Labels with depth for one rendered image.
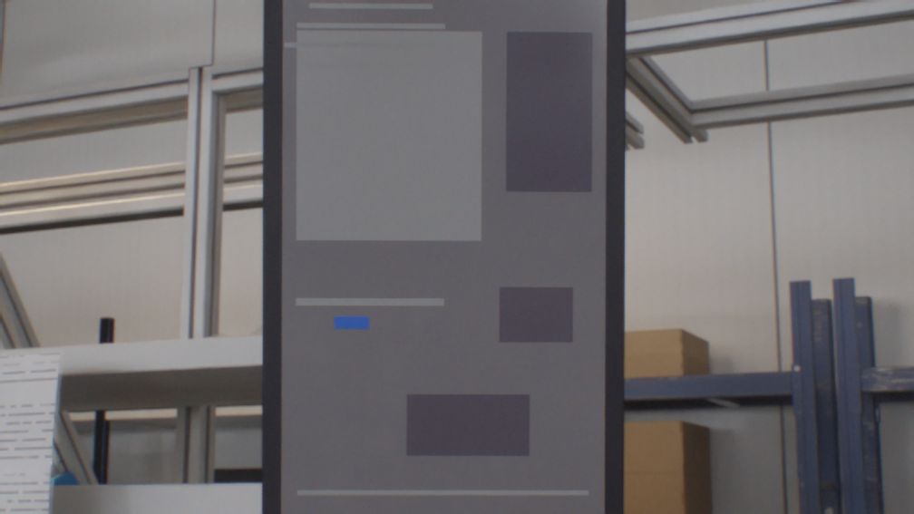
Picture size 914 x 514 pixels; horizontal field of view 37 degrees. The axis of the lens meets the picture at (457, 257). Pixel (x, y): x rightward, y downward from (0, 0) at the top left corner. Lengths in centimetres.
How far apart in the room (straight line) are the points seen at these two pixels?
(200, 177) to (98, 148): 392
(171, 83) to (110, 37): 395
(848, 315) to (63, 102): 253
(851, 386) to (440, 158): 313
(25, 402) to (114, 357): 12
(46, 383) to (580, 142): 72
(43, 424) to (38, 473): 5
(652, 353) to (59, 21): 331
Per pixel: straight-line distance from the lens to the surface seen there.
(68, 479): 282
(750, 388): 422
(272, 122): 113
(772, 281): 476
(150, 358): 163
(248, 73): 224
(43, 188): 311
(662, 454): 430
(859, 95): 239
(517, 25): 113
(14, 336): 271
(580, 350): 112
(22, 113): 248
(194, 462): 215
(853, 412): 416
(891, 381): 416
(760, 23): 200
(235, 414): 483
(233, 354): 157
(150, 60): 609
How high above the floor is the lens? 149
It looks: 11 degrees up
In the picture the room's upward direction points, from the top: straight up
